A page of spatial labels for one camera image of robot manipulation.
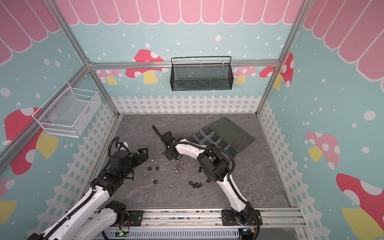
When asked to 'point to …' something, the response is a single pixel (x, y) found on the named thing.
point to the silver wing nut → (183, 162)
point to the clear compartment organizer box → (226, 133)
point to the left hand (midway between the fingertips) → (143, 155)
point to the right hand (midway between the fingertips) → (170, 153)
